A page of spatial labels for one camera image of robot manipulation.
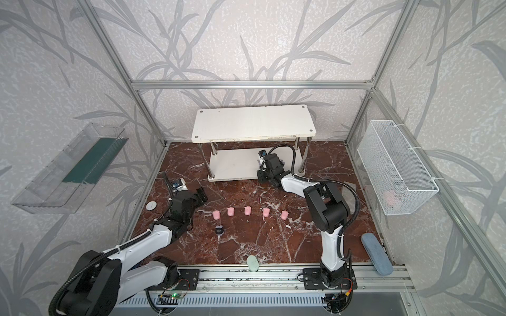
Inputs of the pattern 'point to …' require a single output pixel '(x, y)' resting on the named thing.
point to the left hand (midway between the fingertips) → (197, 190)
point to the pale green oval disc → (252, 263)
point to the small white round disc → (151, 205)
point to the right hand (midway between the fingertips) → (261, 169)
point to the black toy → (219, 229)
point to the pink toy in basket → (392, 199)
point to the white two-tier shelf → (230, 139)
